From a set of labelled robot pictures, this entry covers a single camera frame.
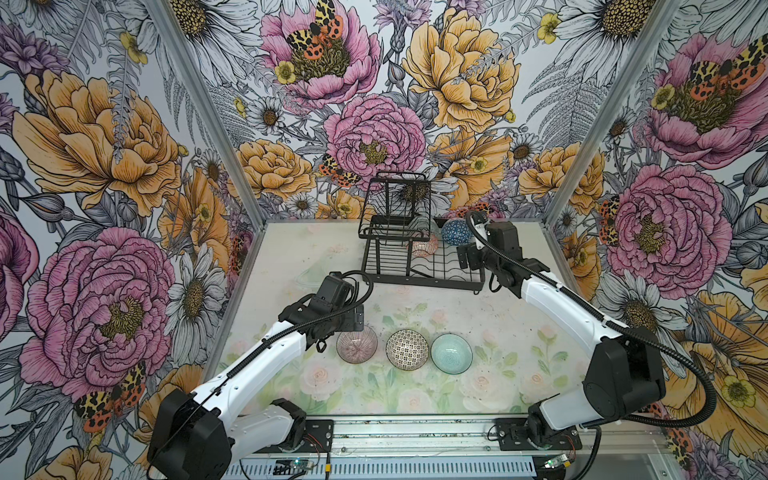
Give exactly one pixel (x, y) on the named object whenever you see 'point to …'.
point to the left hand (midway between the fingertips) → (342, 324)
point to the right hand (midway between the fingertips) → (475, 252)
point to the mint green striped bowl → (451, 353)
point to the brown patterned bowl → (407, 349)
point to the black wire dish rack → (404, 242)
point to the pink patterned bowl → (357, 347)
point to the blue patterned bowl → (456, 232)
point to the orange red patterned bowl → (423, 248)
